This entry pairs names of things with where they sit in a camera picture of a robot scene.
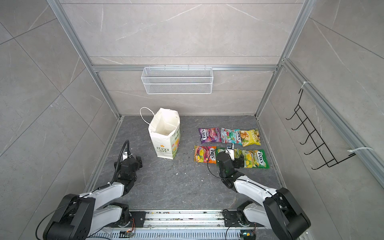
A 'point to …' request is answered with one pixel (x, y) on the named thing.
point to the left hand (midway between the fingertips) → (127, 155)
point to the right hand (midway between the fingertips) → (233, 151)
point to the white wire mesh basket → (177, 80)
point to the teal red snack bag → (228, 136)
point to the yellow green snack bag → (250, 137)
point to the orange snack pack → (205, 154)
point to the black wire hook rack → (319, 143)
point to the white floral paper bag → (164, 128)
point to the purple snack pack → (210, 135)
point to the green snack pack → (256, 159)
